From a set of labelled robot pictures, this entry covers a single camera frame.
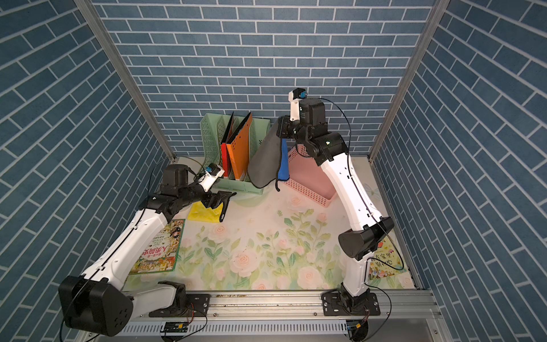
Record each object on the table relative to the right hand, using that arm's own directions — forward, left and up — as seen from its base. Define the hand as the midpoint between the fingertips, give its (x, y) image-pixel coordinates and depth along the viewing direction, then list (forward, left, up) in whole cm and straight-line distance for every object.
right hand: (280, 120), depth 70 cm
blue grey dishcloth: (-3, +6, -20) cm, 21 cm away
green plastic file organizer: (+24, +13, -21) cm, 35 cm away
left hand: (-13, +19, -21) cm, 31 cm away
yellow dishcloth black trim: (-13, +36, -42) cm, 57 cm away
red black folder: (+2, +24, -21) cm, 32 cm away
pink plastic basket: (+10, -13, -42) cm, 45 cm away
